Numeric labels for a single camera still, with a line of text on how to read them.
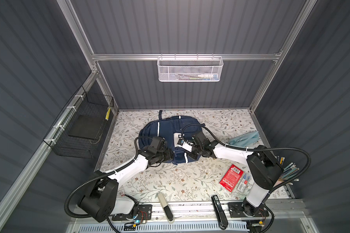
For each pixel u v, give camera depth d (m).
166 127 1.02
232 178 0.84
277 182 0.52
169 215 0.69
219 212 0.71
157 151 0.68
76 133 0.70
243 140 0.94
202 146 0.71
